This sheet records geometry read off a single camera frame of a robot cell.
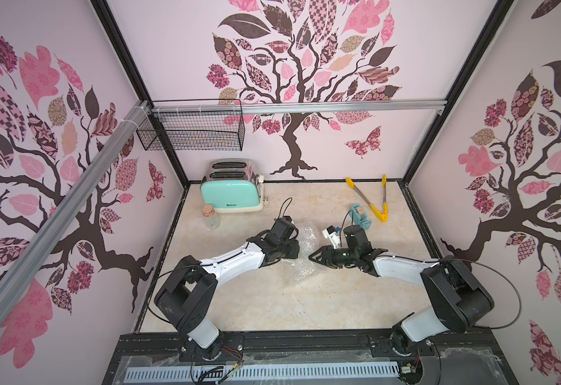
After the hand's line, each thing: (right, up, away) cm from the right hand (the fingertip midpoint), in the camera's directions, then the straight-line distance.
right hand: (311, 258), depth 85 cm
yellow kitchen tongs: (+34, +15, +19) cm, 41 cm away
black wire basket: (-51, +52, +19) cm, 75 cm away
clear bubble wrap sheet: (-4, -3, -4) cm, 6 cm away
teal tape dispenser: (+22, +14, +16) cm, 31 cm away
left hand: (-6, +2, +3) cm, 7 cm away
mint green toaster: (-32, +28, +14) cm, 45 cm away
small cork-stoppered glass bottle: (-41, +13, +14) cm, 45 cm away
